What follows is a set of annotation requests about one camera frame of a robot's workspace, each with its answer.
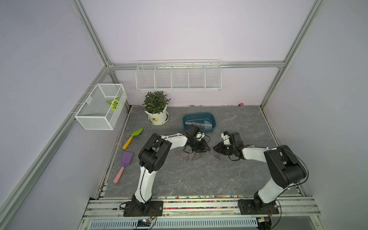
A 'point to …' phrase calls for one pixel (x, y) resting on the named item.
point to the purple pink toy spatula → (126, 159)
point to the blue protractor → (207, 122)
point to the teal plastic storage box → (199, 117)
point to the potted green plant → (155, 105)
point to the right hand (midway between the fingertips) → (214, 147)
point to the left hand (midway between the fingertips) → (209, 150)
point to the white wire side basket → (102, 108)
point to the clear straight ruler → (199, 124)
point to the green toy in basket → (114, 103)
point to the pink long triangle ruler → (185, 156)
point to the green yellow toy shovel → (135, 133)
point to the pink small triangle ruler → (196, 156)
